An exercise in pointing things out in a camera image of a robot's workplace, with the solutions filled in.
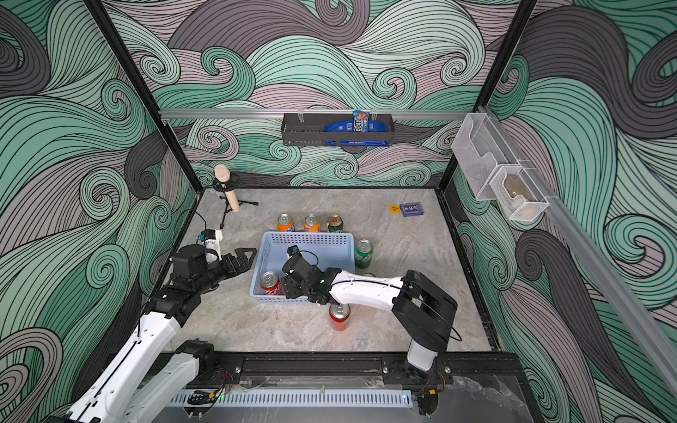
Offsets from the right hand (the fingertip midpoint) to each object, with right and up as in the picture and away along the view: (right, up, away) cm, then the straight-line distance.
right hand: (296, 277), depth 84 cm
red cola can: (-7, -1, -5) cm, 9 cm away
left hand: (-14, +10, -7) cm, 19 cm away
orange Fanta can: (-6, +17, +11) cm, 21 cm away
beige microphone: (-25, +34, +3) cm, 43 cm away
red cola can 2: (+14, -8, -10) cm, 19 cm away
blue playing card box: (+46, +23, +26) cm, 58 cm away
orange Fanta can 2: (+4, +17, +11) cm, 20 cm away
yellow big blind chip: (+39, +23, +29) cm, 54 cm away
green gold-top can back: (+13, +17, +11) cm, 24 cm away
